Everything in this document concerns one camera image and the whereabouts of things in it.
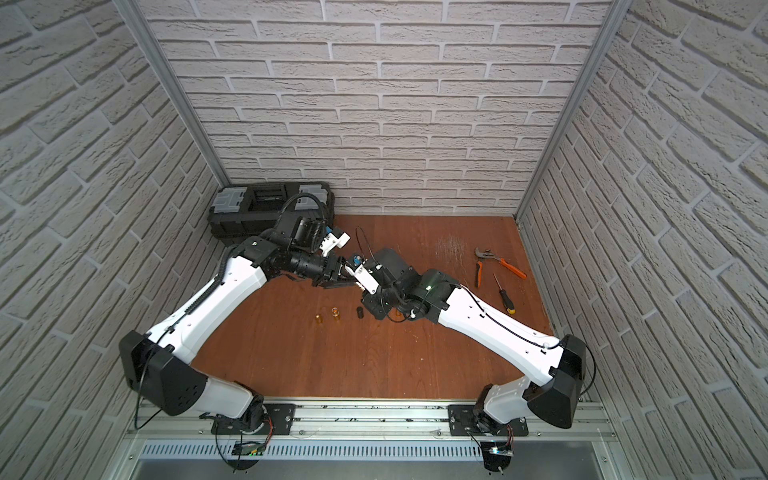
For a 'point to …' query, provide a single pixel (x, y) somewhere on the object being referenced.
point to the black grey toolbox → (243, 210)
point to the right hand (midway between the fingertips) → (374, 289)
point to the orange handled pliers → (487, 254)
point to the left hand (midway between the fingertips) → (363, 277)
